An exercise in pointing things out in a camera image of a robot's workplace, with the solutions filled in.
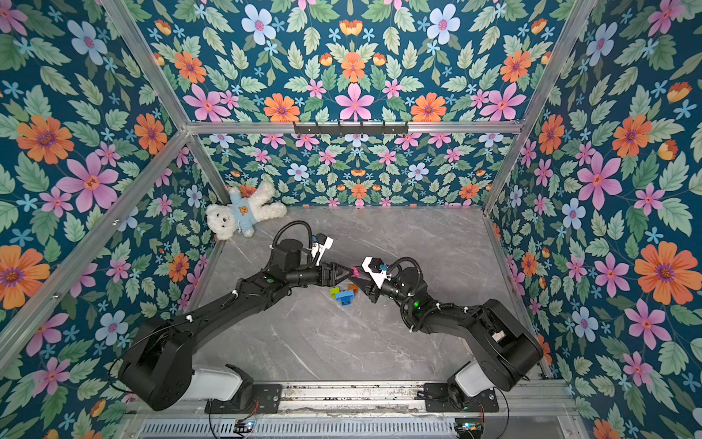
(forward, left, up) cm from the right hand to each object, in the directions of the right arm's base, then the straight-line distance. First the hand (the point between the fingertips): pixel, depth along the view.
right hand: (360, 266), depth 79 cm
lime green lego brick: (0, +10, -16) cm, 19 cm away
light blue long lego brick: (-2, +6, -17) cm, 18 cm away
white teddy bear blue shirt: (+25, +55, -9) cm, 61 cm away
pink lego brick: (-3, +1, +1) cm, 3 cm away
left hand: (-2, +3, 0) cm, 4 cm away
